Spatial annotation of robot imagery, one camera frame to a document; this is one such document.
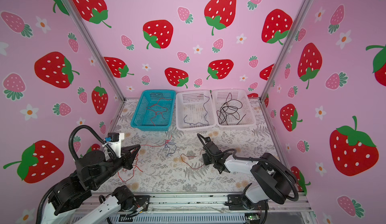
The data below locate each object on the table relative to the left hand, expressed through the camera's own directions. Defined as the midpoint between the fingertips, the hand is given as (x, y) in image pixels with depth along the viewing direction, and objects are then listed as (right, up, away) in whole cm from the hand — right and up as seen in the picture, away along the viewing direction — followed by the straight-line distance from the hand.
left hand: (139, 146), depth 62 cm
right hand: (+29, -11, +29) cm, 42 cm away
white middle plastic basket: (+22, +16, +52) cm, 59 cm away
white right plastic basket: (+41, +25, +56) cm, 74 cm away
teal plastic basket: (-19, +10, +50) cm, 54 cm away
